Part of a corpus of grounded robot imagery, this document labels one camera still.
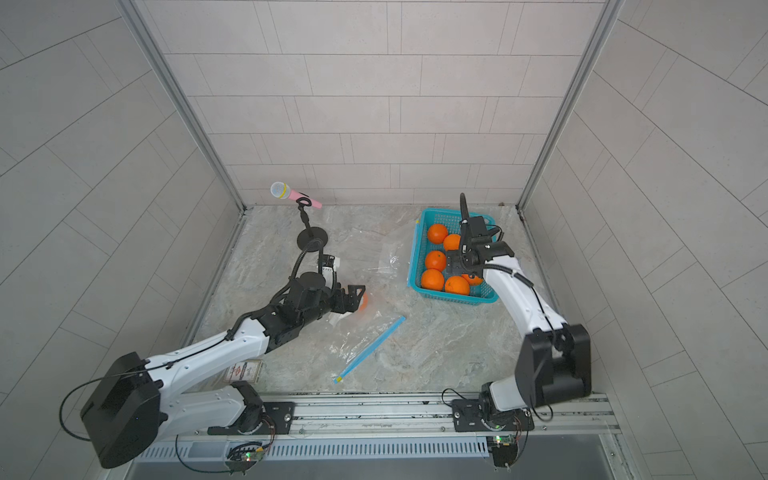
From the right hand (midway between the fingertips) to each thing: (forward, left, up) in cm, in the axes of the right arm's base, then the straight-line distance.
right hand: (462, 260), depth 87 cm
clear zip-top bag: (+3, +22, -4) cm, 23 cm away
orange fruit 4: (-3, +9, -5) cm, 11 cm away
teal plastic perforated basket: (-6, -6, -11) cm, 13 cm away
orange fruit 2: (+12, 0, -6) cm, 13 cm away
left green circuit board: (-43, +56, -10) cm, 71 cm away
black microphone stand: (+20, +50, -6) cm, 54 cm away
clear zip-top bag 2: (-16, +33, -9) cm, 38 cm away
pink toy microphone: (+17, +51, +17) cm, 56 cm away
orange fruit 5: (-5, +2, -6) cm, 8 cm away
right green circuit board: (-44, -3, -14) cm, 46 cm away
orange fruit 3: (+6, +6, -7) cm, 11 cm away
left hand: (-7, +30, +1) cm, 31 cm away
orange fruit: (+16, +5, -6) cm, 17 cm away
